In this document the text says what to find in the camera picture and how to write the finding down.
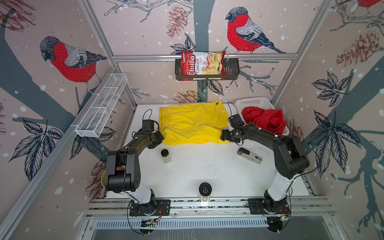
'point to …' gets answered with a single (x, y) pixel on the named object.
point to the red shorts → (272, 120)
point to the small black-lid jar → (166, 157)
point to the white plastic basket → (261, 102)
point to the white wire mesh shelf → (93, 119)
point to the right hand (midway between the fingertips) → (223, 139)
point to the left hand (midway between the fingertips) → (161, 138)
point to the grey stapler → (245, 153)
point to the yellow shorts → (185, 123)
